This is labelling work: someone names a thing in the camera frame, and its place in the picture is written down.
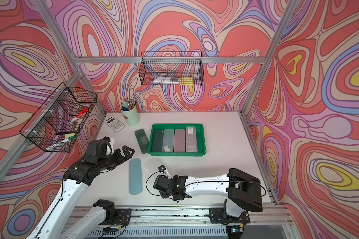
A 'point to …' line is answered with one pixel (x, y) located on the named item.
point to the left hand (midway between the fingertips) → (130, 154)
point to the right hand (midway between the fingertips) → (169, 188)
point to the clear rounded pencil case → (153, 165)
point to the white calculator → (114, 124)
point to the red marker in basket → (82, 113)
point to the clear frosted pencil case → (168, 143)
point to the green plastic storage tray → (201, 149)
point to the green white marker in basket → (68, 139)
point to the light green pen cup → (131, 116)
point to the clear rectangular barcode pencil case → (191, 145)
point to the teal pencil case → (135, 177)
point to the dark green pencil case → (157, 145)
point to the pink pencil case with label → (179, 141)
